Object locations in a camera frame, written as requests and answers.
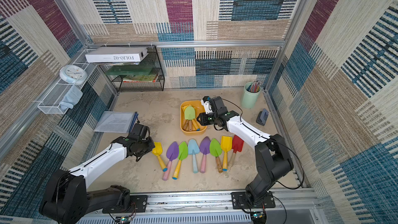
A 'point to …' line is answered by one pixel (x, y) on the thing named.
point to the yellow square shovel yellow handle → (226, 145)
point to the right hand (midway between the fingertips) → (199, 116)
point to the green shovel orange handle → (182, 153)
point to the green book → (127, 70)
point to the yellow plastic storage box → (184, 103)
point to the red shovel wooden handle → (237, 146)
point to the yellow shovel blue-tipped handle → (157, 151)
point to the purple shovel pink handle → (204, 147)
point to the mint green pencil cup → (249, 99)
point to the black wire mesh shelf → (152, 58)
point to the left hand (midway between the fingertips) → (153, 145)
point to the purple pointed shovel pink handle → (172, 154)
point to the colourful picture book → (140, 78)
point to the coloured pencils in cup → (255, 86)
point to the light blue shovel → (194, 149)
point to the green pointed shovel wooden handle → (216, 149)
